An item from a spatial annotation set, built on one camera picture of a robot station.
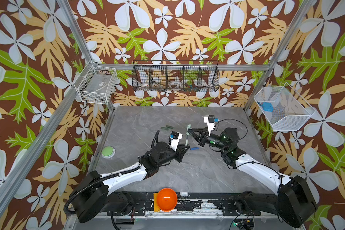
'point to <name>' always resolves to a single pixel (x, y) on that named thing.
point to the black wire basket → (175, 75)
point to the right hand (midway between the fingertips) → (188, 132)
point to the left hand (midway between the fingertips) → (188, 144)
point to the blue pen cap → (194, 148)
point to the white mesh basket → (284, 109)
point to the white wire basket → (97, 84)
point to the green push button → (108, 152)
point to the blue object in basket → (267, 106)
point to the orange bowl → (166, 199)
